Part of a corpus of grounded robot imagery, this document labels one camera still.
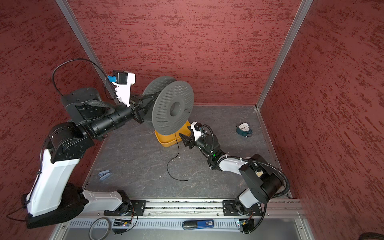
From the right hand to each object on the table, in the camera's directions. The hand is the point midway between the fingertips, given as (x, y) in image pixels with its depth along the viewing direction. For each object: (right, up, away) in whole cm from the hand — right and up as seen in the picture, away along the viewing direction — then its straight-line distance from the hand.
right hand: (182, 132), depth 80 cm
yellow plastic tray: (-10, -6, +13) cm, 17 cm away
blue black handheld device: (+6, -40, -14) cm, 43 cm away
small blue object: (-45, -24, +4) cm, 52 cm away
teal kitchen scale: (+41, 0, +23) cm, 47 cm away
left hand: (-6, +14, -31) cm, 34 cm away
